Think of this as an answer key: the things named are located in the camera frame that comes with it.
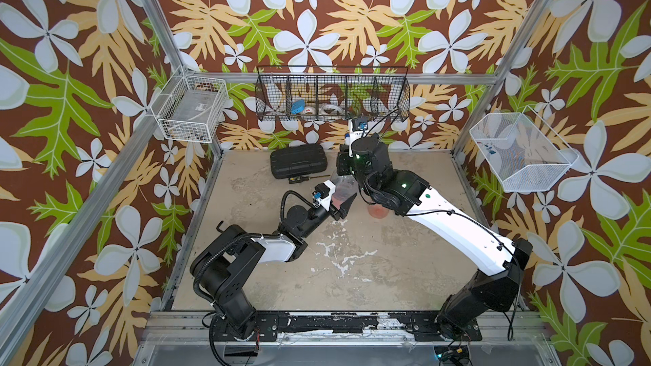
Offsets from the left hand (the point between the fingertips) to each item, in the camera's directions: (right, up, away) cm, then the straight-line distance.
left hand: (345, 182), depth 77 cm
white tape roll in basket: (-4, +28, +22) cm, 36 cm away
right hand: (-2, +10, -7) cm, 12 cm away
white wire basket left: (-52, +25, +9) cm, 59 cm away
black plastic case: (-19, +9, +35) cm, 41 cm away
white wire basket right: (+59, +9, +4) cm, 60 cm away
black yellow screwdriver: (-17, +1, +31) cm, 35 cm away
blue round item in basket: (-17, +29, +18) cm, 38 cm away
